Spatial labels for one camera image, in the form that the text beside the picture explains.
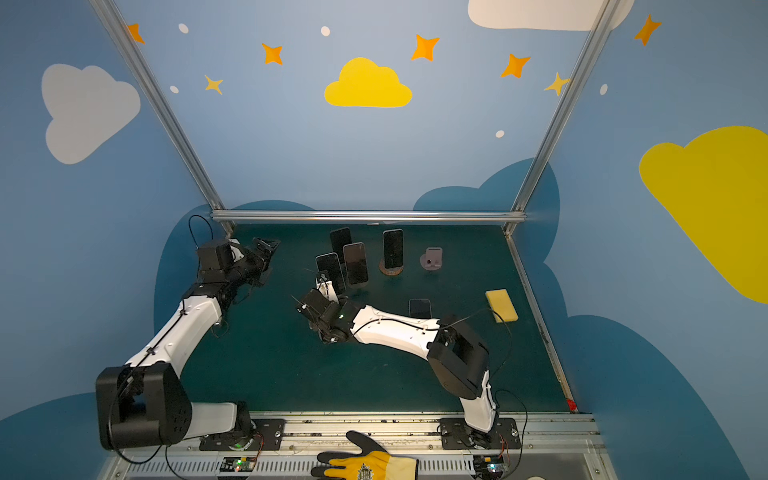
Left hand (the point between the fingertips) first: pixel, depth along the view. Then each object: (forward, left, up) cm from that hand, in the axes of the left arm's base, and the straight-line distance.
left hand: (280, 251), depth 84 cm
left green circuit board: (-48, +5, -23) cm, 54 cm away
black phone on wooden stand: (+15, -33, -15) cm, 39 cm away
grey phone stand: (+13, -47, -19) cm, 53 cm away
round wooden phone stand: (+10, -31, -23) cm, 40 cm away
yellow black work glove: (-48, -27, -20) cm, 59 cm away
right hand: (-12, -13, -10) cm, 20 cm away
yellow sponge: (-3, -69, -22) cm, 73 cm away
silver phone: (+4, -12, -10) cm, 17 cm away
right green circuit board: (-47, -56, -24) cm, 77 cm away
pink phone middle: (+7, -20, -12) cm, 24 cm away
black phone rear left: (+13, -14, -8) cm, 21 cm away
